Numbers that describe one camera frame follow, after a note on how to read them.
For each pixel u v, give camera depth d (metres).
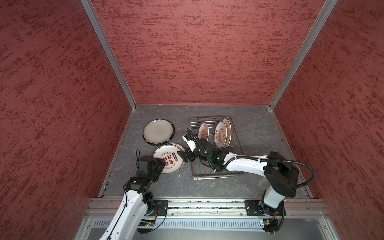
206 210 0.74
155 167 0.70
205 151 0.60
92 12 0.73
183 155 0.71
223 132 0.93
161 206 0.74
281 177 0.46
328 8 0.71
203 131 0.95
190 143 0.68
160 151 0.92
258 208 0.74
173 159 0.90
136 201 0.53
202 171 0.86
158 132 1.03
